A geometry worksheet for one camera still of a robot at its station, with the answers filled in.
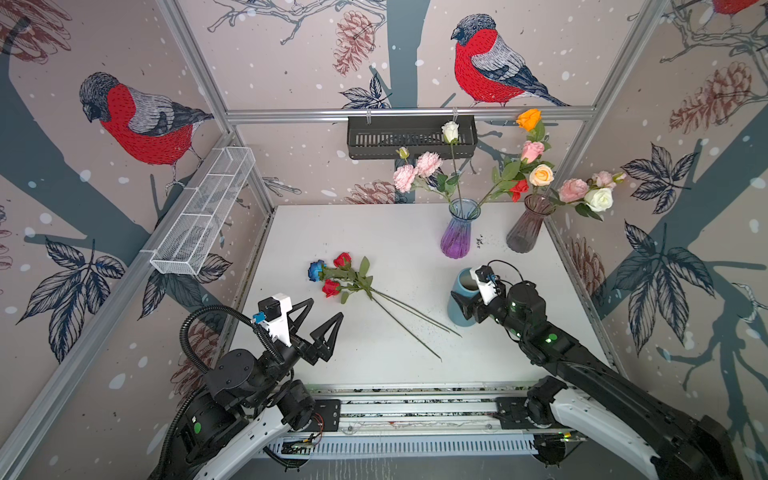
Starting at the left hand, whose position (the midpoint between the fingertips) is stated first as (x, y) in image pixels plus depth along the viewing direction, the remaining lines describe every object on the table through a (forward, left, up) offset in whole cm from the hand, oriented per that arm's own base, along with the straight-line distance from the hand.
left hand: (324, 311), depth 58 cm
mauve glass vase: (+39, -60, -24) cm, 76 cm away
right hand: (+13, -32, -15) cm, 38 cm away
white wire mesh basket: (+21, +37, -2) cm, 42 cm away
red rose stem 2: (+21, +5, -28) cm, 36 cm away
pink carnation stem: (+35, -64, +1) cm, 73 cm away
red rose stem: (+37, -49, 0) cm, 61 cm away
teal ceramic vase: (+11, -32, -9) cm, 35 cm away
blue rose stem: (+28, +11, -28) cm, 41 cm away
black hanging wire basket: (+70, -9, -4) cm, 71 cm away
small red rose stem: (+32, +3, -29) cm, 43 cm away
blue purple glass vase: (+36, -36, -22) cm, 55 cm away
